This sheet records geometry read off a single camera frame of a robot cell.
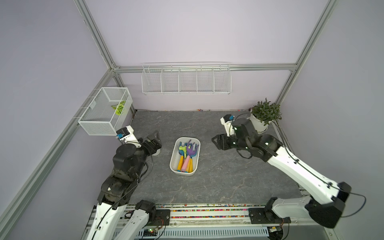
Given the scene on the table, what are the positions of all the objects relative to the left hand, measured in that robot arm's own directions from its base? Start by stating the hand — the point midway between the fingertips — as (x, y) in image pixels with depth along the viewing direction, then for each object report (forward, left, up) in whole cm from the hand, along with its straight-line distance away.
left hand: (152, 136), depth 63 cm
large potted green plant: (+24, -64, -15) cm, 69 cm away
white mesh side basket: (+25, +30, -8) cm, 40 cm away
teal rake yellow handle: (+5, -9, -32) cm, 33 cm away
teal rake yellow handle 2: (0, -15, -32) cm, 35 cm away
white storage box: (+4, -5, -34) cm, 35 cm away
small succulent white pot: (+11, +6, -34) cm, 36 cm away
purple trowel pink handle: (+9, -16, -31) cm, 36 cm away
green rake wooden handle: (+10, -12, -30) cm, 33 cm away
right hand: (+1, -29, -7) cm, 30 cm away
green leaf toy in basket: (+24, +22, -5) cm, 33 cm away
